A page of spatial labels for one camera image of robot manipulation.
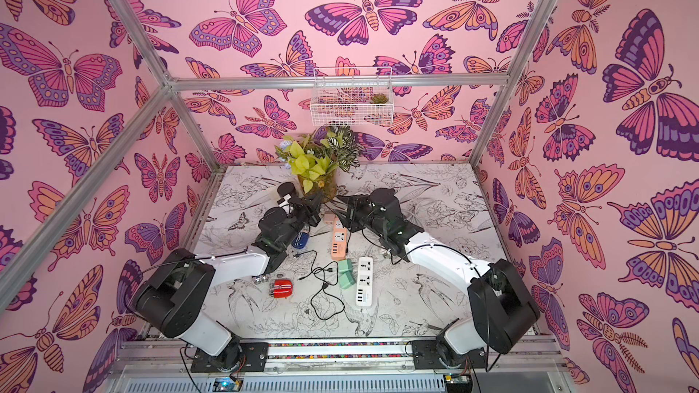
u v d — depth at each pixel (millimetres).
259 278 854
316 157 905
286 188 1061
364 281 853
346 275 856
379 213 617
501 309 427
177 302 446
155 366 733
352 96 953
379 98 928
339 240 944
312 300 835
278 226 661
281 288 834
